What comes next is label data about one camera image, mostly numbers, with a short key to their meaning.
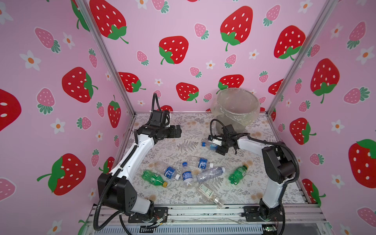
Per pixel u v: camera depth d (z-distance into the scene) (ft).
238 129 3.23
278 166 1.65
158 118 2.02
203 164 2.82
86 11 2.25
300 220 2.40
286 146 1.73
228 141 2.47
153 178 2.67
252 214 2.35
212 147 3.11
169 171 2.75
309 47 2.68
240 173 2.75
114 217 1.46
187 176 2.68
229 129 2.61
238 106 3.58
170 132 2.36
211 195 2.50
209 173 2.88
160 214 2.44
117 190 1.33
